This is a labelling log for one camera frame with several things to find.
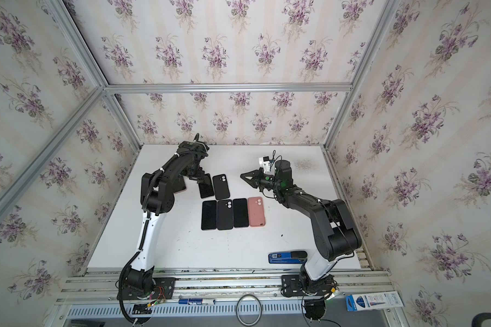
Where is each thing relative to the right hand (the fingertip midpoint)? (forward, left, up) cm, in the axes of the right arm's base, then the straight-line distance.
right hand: (248, 175), depth 84 cm
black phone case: (+6, +14, -18) cm, 24 cm away
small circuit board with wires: (-45, +35, -20) cm, 60 cm away
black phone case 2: (-9, +11, -19) cm, 23 cm away
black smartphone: (-10, +18, -18) cm, 27 cm away
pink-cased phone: (-10, -4, -19) cm, 22 cm away
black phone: (+4, +21, -17) cm, 27 cm away
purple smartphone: (-8, +4, -19) cm, 21 cm away
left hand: (+8, +30, -16) cm, 35 cm away
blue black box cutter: (-28, -18, -15) cm, 37 cm away
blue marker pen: (-43, +17, -17) cm, 49 cm away
